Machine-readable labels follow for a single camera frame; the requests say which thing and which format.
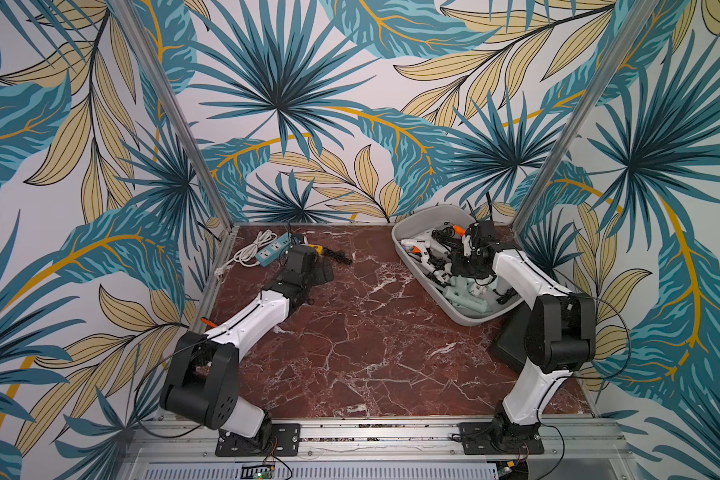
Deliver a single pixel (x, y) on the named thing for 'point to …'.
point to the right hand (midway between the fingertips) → (461, 267)
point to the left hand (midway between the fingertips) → (314, 266)
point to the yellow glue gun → (319, 248)
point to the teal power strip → (266, 255)
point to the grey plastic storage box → (422, 219)
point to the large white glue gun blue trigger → (409, 244)
